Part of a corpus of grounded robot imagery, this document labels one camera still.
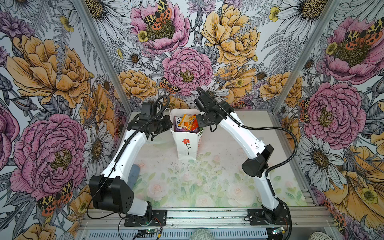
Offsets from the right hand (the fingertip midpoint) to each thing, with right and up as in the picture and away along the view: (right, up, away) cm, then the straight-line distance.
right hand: (204, 124), depth 82 cm
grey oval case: (-39, -28, +3) cm, 48 cm away
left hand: (-17, -2, -2) cm, 17 cm away
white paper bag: (-10, -10, 0) cm, 14 cm away
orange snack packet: (-10, +2, +2) cm, 10 cm away
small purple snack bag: (-16, +2, +3) cm, 16 cm away
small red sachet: (-5, 0, +1) cm, 5 cm away
